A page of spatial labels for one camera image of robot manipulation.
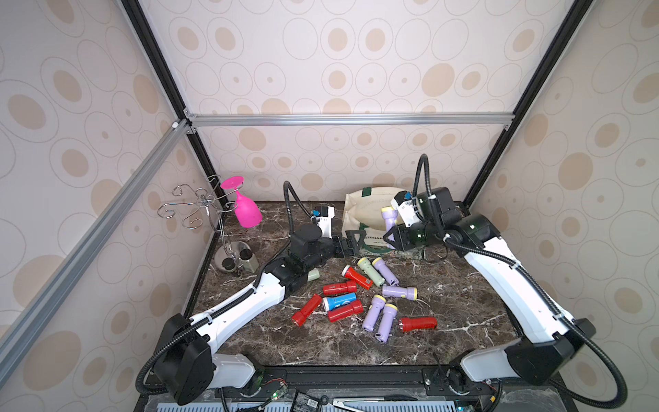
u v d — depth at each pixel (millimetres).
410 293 883
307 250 565
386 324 826
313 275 939
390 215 687
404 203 629
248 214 853
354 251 648
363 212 975
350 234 645
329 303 852
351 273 936
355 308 852
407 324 813
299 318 829
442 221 522
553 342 389
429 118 1760
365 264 957
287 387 726
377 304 856
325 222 670
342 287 896
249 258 897
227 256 910
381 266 950
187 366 391
